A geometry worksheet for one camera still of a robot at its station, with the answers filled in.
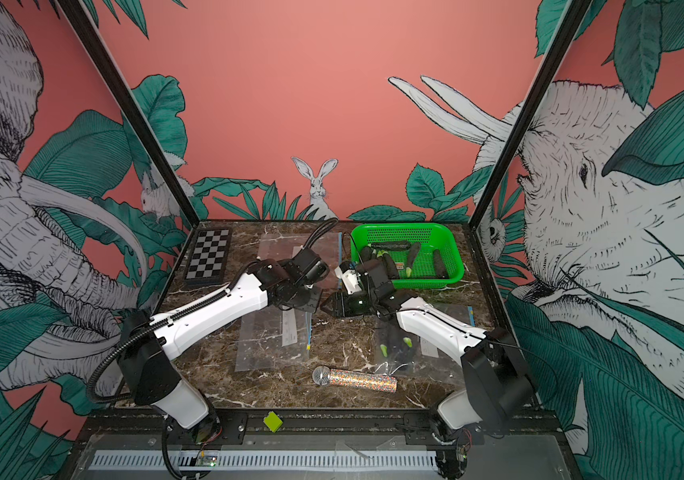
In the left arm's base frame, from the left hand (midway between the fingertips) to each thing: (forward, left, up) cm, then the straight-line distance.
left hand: (316, 297), depth 81 cm
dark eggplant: (-8, -25, -11) cm, 29 cm away
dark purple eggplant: (-8, -19, -12) cm, 24 cm away
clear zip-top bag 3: (+33, +17, -17) cm, 41 cm away
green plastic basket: (+31, -41, -11) cm, 53 cm away
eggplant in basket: (+16, -42, -12) cm, 46 cm away
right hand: (-2, -3, -1) cm, 3 cm away
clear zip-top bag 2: (-4, +14, -16) cm, 22 cm away
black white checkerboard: (+26, +40, -12) cm, 49 cm away
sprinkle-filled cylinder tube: (-20, -17, -12) cm, 29 cm away
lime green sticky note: (-27, +11, -15) cm, 33 cm away
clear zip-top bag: (-11, -24, -14) cm, 30 cm away
